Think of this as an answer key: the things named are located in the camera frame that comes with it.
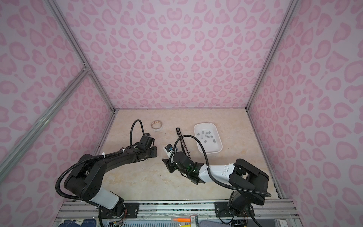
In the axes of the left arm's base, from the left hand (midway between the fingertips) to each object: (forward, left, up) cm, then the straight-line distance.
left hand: (153, 148), depth 94 cm
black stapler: (+3, -20, -1) cm, 20 cm away
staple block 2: (+13, -37, -3) cm, 39 cm away
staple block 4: (+11, -38, -4) cm, 39 cm away
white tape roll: (+22, +1, -3) cm, 22 cm away
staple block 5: (+11, -40, -3) cm, 42 cm away
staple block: (+15, -34, -3) cm, 37 cm away
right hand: (-10, -10, +9) cm, 16 cm away
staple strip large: (+7, -42, -3) cm, 42 cm away
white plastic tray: (+12, -38, -3) cm, 40 cm away
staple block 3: (+14, -39, -3) cm, 41 cm away
